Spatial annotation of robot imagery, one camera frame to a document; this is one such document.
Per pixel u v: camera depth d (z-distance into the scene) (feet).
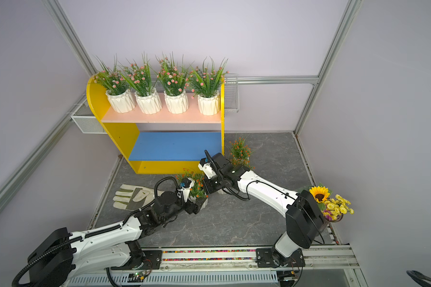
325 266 2.40
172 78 1.98
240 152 2.97
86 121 2.53
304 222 1.42
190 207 2.26
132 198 2.99
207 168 2.42
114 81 2.07
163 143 3.16
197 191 2.32
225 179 1.95
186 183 2.19
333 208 2.03
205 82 2.04
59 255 1.34
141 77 2.04
